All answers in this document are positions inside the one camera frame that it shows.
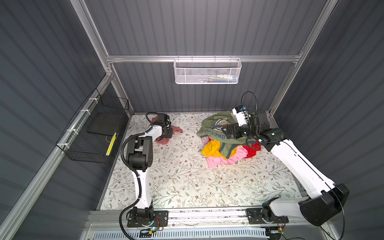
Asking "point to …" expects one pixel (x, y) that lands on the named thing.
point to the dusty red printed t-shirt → (164, 141)
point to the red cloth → (252, 149)
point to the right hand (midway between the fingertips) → (231, 127)
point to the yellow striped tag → (111, 144)
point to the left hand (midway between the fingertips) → (166, 133)
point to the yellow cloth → (211, 148)
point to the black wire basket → (87, 137)
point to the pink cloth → (213, 161)
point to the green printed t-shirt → (211, 128)
